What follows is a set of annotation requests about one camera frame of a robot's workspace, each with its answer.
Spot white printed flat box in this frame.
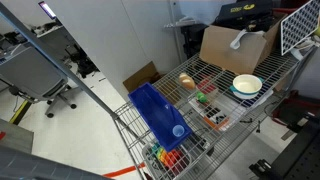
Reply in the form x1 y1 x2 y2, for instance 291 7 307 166
189 96 241 132

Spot red floor tool case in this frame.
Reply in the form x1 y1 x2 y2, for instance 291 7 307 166
271 91 320 126

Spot white bowl teal handles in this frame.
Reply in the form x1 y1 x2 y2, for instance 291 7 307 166
229 73 265 100

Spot grey metal pole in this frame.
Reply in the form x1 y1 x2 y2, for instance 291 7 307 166
0 2 148 138

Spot blue plastic bin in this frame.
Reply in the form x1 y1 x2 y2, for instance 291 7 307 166
127 82 193 153

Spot white strap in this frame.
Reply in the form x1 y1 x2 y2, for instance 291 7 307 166
229 29 265 51

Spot white perforated panel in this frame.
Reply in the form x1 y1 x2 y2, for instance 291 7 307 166
280 0 320 56

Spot silver wire shelf rack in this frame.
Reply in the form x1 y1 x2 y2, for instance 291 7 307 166
111 43 320 180

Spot brown cardboard box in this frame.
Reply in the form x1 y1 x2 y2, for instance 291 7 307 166
199 13 288 75

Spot beige bread toy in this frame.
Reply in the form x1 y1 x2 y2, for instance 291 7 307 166
178 72 197 90

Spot small light blue cup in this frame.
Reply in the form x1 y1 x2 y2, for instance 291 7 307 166
172 124 185 138

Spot rainbow stacking toy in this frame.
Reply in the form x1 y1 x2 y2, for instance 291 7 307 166
151 143 186 174

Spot black bag yellow logo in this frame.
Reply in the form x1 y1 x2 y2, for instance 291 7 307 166
213 0 278 33

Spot black perforated equipment base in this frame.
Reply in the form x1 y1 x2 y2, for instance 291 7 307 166
249 116 320 180

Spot grey office chair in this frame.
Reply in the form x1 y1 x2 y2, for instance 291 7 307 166
0 45 81 119

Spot flat brown cardboard sheet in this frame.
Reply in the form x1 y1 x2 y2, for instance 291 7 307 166
122 60 164 94

